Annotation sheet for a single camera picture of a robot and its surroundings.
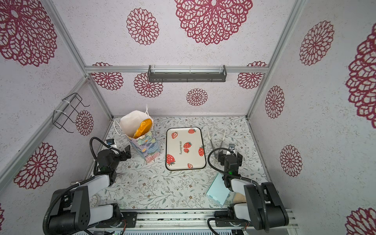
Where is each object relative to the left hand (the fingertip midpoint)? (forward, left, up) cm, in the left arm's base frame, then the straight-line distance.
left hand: (122, 149), depth 90 cm
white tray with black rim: (+5, -39, -9) cm, 40 cm away
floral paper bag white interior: (+14, -9, +6) cm, 17 cm away
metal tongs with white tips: (+10, -65, -7) cm, 66 cm away
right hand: (-2, -68, 0) cm, 68 cm away
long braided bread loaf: (+6, -16, +14) cm, 22 cm away
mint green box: (-22, -59, -9) cm, 63 cm away
